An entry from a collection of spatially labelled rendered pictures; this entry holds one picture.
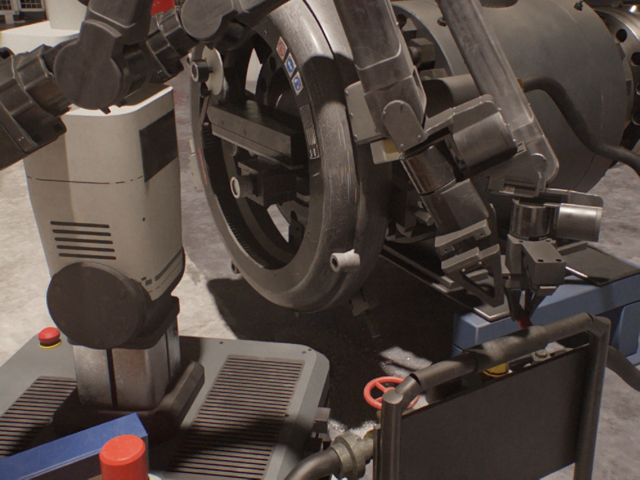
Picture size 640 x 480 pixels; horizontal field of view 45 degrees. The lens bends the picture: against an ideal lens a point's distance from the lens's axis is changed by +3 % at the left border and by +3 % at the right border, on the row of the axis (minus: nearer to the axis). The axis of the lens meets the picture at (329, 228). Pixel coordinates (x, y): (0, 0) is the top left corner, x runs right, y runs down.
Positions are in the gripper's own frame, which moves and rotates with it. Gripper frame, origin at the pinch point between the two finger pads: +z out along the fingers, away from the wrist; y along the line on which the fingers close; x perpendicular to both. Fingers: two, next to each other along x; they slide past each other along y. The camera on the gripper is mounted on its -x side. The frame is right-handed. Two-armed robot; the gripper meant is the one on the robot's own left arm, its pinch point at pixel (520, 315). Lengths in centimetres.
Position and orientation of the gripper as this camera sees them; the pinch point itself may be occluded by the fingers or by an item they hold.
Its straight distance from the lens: 126.9
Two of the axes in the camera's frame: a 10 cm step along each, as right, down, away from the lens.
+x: -0.5, -3.8, 9.2
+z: 0.0, 9.3, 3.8
